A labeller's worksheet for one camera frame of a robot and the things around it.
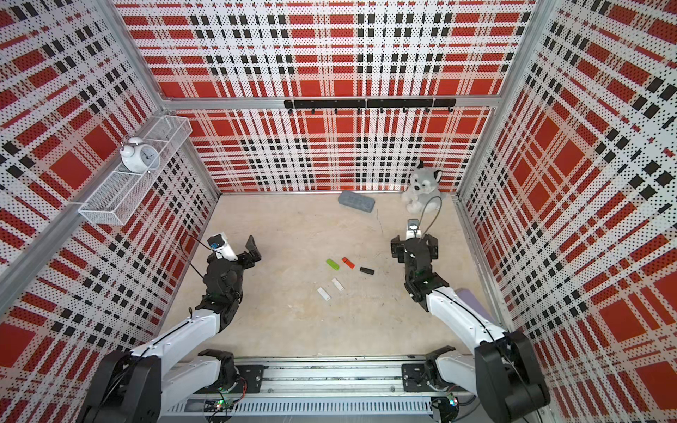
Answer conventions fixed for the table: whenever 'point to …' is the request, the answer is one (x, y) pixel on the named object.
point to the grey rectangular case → (356, 201)
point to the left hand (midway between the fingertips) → (243, 240)
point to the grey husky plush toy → (424, 194)
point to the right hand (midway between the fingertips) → (416, 236)
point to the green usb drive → (332, 264)
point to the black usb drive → (367, 270)
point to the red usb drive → (347, 262)
